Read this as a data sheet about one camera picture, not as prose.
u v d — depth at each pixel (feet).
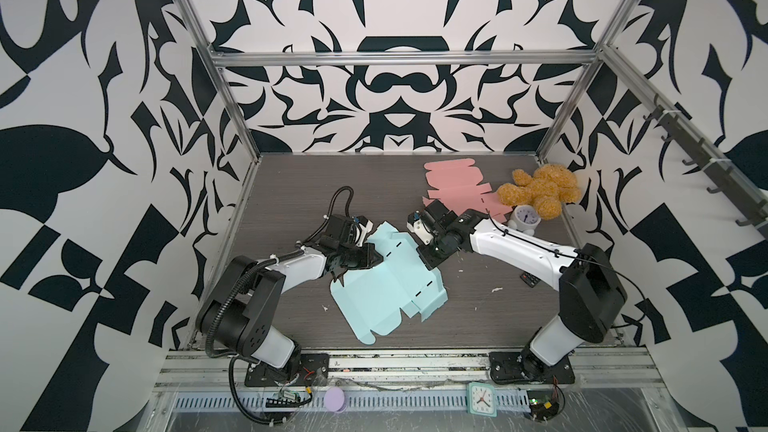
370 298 2.80
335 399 2.09
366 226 2.79
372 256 2.63
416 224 2.58
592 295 1.46
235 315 1.48
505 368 2.44
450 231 2.05
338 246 2.40
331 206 2.43
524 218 3.25
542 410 2.31
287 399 2.39
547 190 3.25
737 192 1.80
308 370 2.41
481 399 2.25
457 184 3.70
